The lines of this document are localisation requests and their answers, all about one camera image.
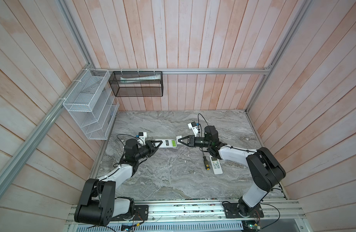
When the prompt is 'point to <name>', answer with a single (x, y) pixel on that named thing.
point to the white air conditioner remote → (216, 165)
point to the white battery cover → (177, 137)
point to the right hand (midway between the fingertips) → (178, 141)
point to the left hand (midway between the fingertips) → (162, 144)
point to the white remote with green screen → (166, 143)
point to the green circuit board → (129, 228)
